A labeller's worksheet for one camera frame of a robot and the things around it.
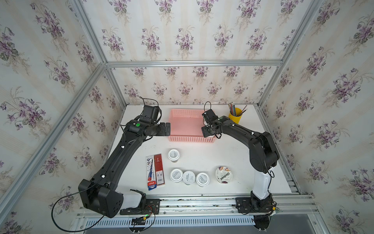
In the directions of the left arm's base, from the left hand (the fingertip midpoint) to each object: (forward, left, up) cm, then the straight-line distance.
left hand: (164, 129), depth 77 cm
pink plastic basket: (+20, -12, -25) cm, 34 cm away
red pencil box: (-14, +4, -21) cm, 26 cm away
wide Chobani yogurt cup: (-19, -33, -17) cm, 42 cm away
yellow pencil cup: (+19, -48, -14) cm, 53 cm away
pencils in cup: (+23, -45, -9) cm, 52 cm away
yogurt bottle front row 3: (-22, -21, -16) cm, 34 cm away
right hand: (+9, -28, -15) cm, 33 cm away
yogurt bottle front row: (-19, -7, -16) cm, 26 cm away
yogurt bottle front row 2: (-21, -14, -16) cm, 29 cm away
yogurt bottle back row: (-7, -5, -17) cm, 19 cm away
